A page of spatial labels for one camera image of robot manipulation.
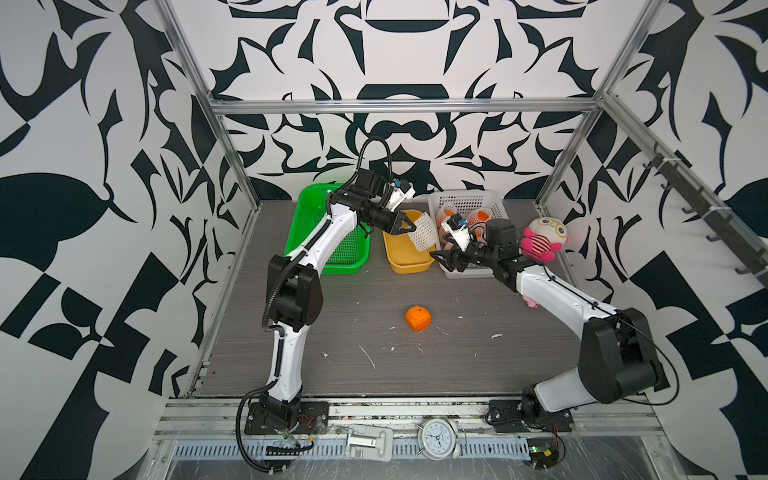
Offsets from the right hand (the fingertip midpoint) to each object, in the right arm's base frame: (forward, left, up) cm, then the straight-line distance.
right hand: (438, 239), depth 85 cm
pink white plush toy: (+10, -38, -14) cm, 42 cm away
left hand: (+5, +8, +2) cm, 9 cm away
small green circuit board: (-48, -21, -21) cm, 56 cm away
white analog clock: (-45, +4, -15) cm, 48 cm away
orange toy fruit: (-17, +6, -14) cm, 23 cm away
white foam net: (+1, +4, +1) cm, 4 cm away
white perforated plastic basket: (+27, -15, -12) cm, 33 cm away
